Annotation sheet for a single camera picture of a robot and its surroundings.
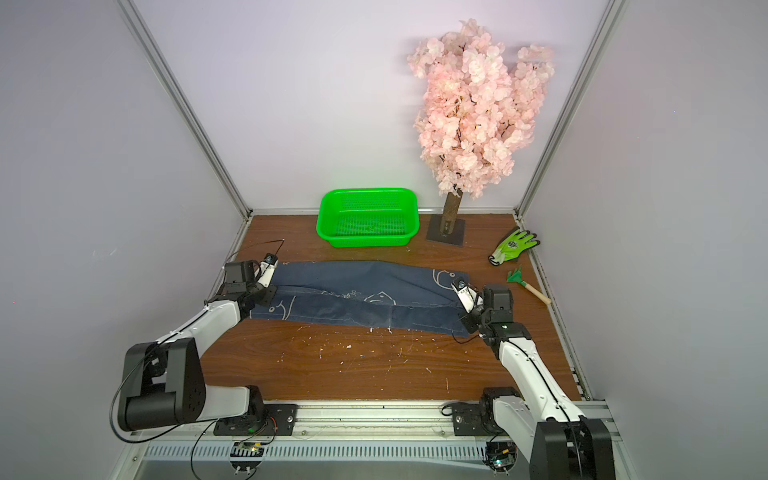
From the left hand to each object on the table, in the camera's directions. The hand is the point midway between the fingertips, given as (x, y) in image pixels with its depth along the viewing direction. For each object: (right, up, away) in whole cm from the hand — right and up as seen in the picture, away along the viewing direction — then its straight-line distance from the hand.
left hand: (265, 280), depth 92 cm
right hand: (+65, -4, -7) cm, 65 cm away
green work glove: (+88, +11, +17) cm, 90 cm away
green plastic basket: (+30, +22, +26) cm, 45 cm away
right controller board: (+67, -39, -23) cm, 80 cm away
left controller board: (+4, -41, -20) cm, 46 cm away
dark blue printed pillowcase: (+45, -5, +1) cm, 46 cm away
